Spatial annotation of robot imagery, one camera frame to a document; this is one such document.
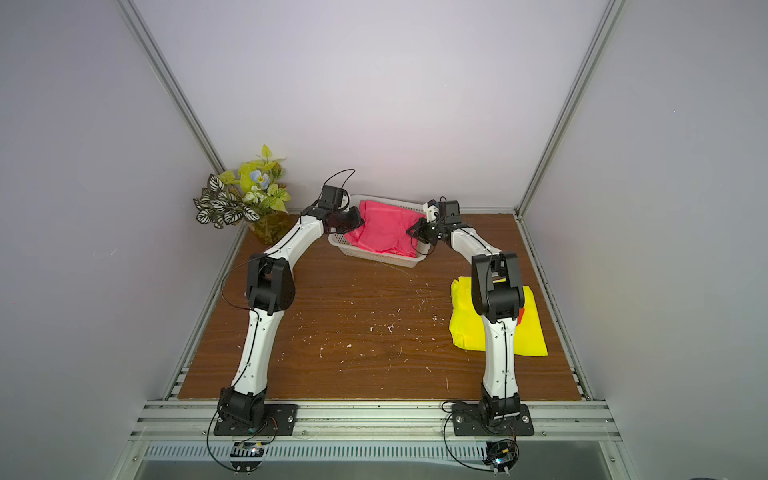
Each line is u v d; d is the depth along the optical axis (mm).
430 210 966
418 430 726
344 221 919
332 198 854
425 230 917
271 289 644
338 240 1000
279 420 727
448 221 833
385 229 1030
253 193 948
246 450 722
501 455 696
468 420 726
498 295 586
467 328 872
